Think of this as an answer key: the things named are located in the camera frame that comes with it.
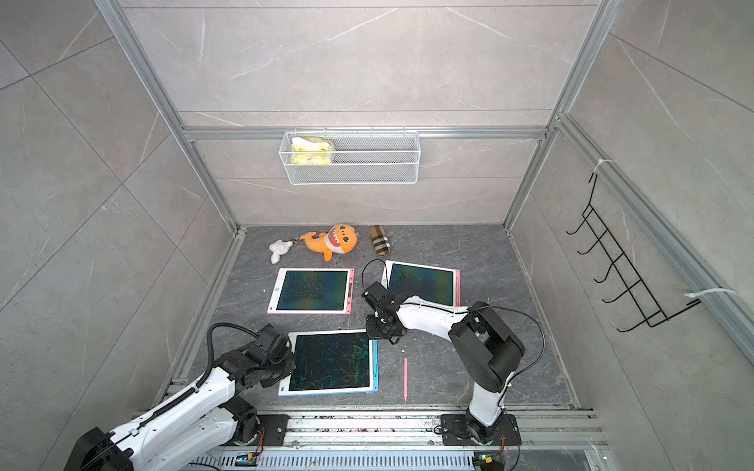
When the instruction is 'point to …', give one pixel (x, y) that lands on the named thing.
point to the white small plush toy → (278, 248)
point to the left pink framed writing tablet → (311, 290)
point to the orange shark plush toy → (341, 239)
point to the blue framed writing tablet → (331, 362)
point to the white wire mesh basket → (351, 158)
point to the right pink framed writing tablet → (433, 284)
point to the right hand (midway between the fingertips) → (375, 333)
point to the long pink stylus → (406, 378)
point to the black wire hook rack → (650, 311)
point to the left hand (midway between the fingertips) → (299, 360)
